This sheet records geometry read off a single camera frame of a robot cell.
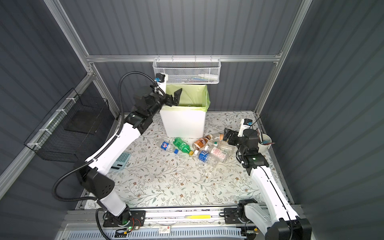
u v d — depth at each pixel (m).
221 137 0.99
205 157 0.89
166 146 0.96
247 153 0.58
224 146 0.97
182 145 0.94
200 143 0.96
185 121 0.92
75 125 0.75
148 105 0.54
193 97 1.02
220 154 0.92
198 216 0.74
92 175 0.42
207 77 0.91
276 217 0.40
